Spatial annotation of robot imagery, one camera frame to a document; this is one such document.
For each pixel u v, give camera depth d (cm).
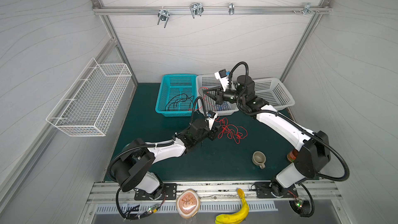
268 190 73
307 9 77
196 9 76
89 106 68
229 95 65
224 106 93
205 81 115
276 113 52
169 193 74
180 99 107
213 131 73
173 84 119
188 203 68
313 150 43
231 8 78
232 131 93
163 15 79
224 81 65
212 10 78
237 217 63
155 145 49
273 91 114
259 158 83
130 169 43
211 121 72
